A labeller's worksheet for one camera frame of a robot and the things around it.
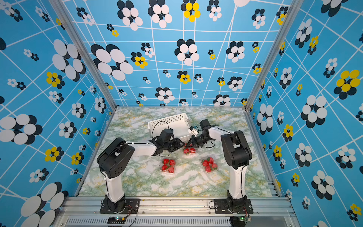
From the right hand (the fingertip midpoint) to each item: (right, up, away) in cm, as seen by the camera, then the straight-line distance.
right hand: (189, 146), depth 93 cm
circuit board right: (+27, -30, -26) cm, 48 cm away
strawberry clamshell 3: (+16, -10, -8) cm, 20 cm away
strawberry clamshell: (+13, -7, -6) cm, 16 cm away
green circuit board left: (-38, -34, -21) cm, 55 cm away
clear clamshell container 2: (0, -3, -2) cm, 3 cm away
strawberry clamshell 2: (+11, -11, -11) cm, 19 cm away
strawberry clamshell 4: (-2, -2, -2) cm, 3 cm away
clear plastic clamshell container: (-13, -11, -6) cm, 18 cm away
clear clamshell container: (+13, -10, -6) cm, 18 cm away
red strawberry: (-15, -8, -7) cm, 18 cm away
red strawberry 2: (-15, -11, -8) cm, 21 cm away
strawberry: (-11, -8, -8) cm, 15 cm away
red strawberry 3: (+2, -2, -2) cm, 4 cm away
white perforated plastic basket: (-7, +14, +15) cm, 21 cm away
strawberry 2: (-11, -12, -9) cm, 19 cm away
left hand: (-2, +2, 0) cm, 2 cm away
